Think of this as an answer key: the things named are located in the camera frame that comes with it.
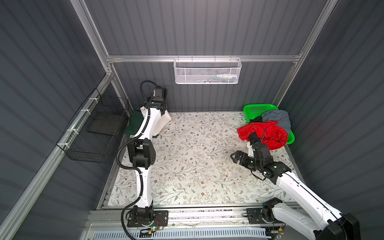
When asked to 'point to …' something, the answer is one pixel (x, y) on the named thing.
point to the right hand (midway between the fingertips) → (238, 159)
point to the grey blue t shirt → (280, 115)
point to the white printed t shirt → (164, 119)
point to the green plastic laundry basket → (254, 110)
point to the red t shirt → (272, 137)
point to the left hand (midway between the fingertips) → (146, 102)
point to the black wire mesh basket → (95, 134)
